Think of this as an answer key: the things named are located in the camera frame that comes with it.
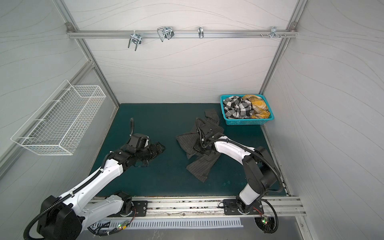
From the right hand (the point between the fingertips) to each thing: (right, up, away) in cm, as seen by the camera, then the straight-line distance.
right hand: (197, 145), depth 89 cm
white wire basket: (-65, +13, -21) cm, 69 cm away
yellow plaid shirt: (+45, +22, +15) cm, 52 cm away
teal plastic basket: (+24, +14, +14) cm, 31 cm away
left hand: (-18, -1, -8) cm, 20 cm away
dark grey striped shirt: (+2, -10, -3) cm, 10 cm away
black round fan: (+34, -35, -17) cm, 52 cm away
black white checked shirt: (+28, +24, +19) cm, 42 cm away
